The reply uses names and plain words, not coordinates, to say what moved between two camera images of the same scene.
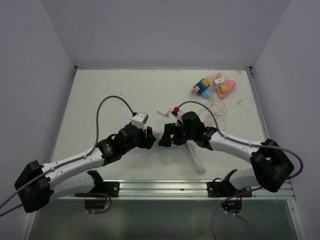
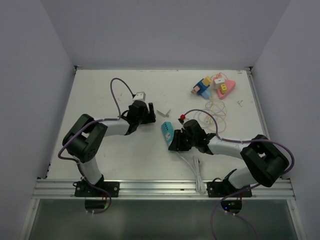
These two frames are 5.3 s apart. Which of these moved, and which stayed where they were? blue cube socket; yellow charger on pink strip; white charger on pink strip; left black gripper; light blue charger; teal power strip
Moved: teal power strip; left black gripper
Stayed: white charger on pink strip; yellow charger on pink strip; light blue charger; blue cube socket
